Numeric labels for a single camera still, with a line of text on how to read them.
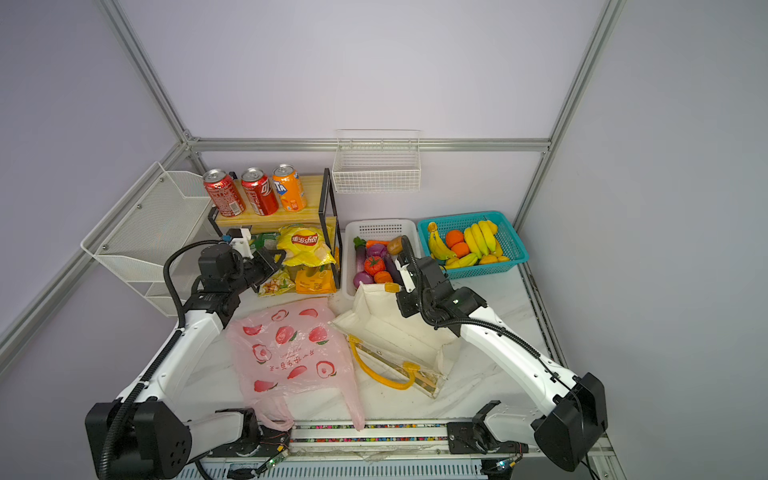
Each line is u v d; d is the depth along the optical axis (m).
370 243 1.11
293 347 0.86
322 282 0.98
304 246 0.84
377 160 1.07
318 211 0.76
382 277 0.99
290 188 0.72
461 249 1.08
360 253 1.07
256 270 0.69
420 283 0.57
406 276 0.68
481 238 1.07
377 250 1.07
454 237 1.13
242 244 0.71
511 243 1.07
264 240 0.90
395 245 1.08
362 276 1.01
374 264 1.03
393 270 1.01
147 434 0.39
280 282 0.99
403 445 0.73
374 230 1.23
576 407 0.38
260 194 0.72
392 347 0.89
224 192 0.70
